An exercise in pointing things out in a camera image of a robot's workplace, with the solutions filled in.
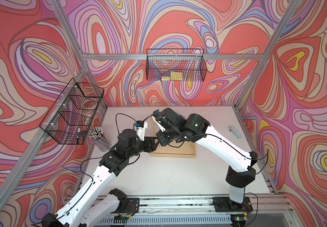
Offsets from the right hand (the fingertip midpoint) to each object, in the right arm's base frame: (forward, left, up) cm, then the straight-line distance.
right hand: (162, 140), depth 66 cm
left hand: (+2, +2, -3) cm, 4 cm away
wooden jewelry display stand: (+9, -16, -28) cm, 33 cm away
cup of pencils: (+12, +39, -10) cm, 42 cm away
